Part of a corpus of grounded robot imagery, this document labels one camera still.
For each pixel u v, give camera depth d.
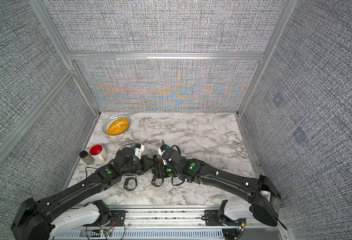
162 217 0.75
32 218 0.39
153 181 0.82
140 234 0.70
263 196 0.40
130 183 0.84
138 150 0.73
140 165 0.66
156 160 0.74
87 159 0.88
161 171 0.64
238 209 0.55
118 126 1.03
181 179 0.55
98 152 0.95
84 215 0.57
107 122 1.11
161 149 0.69
